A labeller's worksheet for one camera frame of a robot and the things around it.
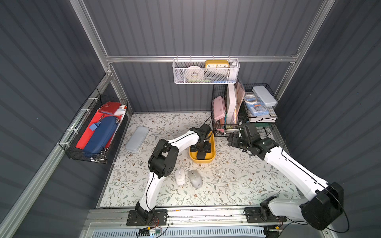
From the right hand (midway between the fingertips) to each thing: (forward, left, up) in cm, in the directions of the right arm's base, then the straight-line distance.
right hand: (237, 142), depth 81 cm
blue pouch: (-5, +67, +15) cm, 68 cm away
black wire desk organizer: (+19, -24, -8) cm, 32 cm away
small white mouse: (-14, +32, -15) cm, 38 cm away
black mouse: (0, +20, -15) cm, 25 cm away
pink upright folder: (+32, -5, +9) cm, 34 cm away
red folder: (+11, +71, +14) cm, 73 cm away
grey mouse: (-15, +23, -14) cm, 31 cm away
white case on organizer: (+35, -25, +3) cm, 43 cm away
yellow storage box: (-3, +14, -12) cm, 19 cm away
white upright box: (+24, +1, +7) cm, 25 cm away
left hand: (+3, +17, -16) cm, 24 cm away
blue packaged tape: (+25, -15, +5) cm, 30 cm away
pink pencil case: (+32, +6, -4) cm, 33 cm away
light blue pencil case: (+13, +65, -15) cm, 68 cm away
